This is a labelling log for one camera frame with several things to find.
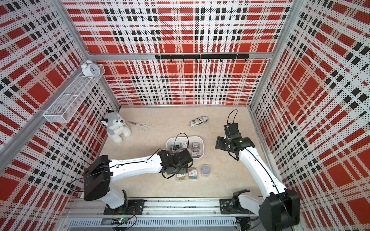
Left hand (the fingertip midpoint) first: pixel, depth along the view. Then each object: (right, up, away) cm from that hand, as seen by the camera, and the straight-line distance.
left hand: (183, 168), depth 81 cm
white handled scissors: (-31, +23, +27) cm, 47 cm away
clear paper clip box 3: (+7, +10, +14) cm, 18 cm away
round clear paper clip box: (+13, -2, +3) cm, 14 cm away
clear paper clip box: (-2, -6, +1) cm, 6 cm away
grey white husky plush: (-43, +23, +8) cm, 49 cm away
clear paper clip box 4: (0, +11, +13) cm, 17 cm away
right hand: (+23, +14, 0) cm, 27 cm away
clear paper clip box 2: (+5, -4, +1) cm, 7 cm away
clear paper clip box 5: (-4, +12, -6) cm, 14 cm away
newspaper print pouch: (+10, +27, +27) cm, 39 cm away
